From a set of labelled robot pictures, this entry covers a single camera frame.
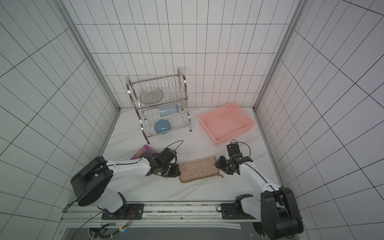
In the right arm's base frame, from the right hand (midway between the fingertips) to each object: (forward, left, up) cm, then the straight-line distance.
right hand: (213, 164), depth 87 cm
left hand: (-8, +21, -2) cm, 23 cm away
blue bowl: (+25, +36, +4) cm, 44 cm away
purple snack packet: (+5, +42, +4) cm, 42 cm away
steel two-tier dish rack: (+24, +32, +26) cm, 48 cm away
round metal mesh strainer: (+31, +39, +25) cm, 56 cm away
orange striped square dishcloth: (-3, +9, -2) cm, 9 cm away
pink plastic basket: (+33, -10, 0) cm, 34 cm away
